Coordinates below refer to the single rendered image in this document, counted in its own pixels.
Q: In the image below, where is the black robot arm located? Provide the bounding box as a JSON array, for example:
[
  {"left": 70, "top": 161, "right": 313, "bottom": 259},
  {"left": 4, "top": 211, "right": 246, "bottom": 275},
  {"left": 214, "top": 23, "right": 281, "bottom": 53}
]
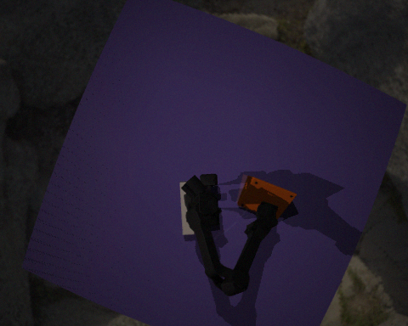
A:
[{"left": 182, "top": 175, "right": 278, "bottom": 296}]

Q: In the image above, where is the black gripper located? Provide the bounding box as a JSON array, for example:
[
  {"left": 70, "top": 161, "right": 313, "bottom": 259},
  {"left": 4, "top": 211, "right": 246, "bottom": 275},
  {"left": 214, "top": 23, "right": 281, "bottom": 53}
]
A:
[{"left": 200, "top": 174, "right": 219, "bottom": 226}]

